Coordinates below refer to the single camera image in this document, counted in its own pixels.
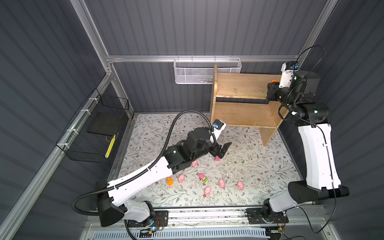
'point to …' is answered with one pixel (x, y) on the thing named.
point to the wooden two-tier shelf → (240, 100)
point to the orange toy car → (170, 181)
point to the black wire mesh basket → (87, 138)
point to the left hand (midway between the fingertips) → (224, 134)
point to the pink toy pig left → (181, 178)
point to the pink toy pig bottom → (207, 191)
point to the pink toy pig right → (240, 185)
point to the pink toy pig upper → (194, 163)
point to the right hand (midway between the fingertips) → (273, 84)
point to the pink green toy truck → (203, 177)
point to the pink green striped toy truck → (217, 159)
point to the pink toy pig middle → (222, 183)
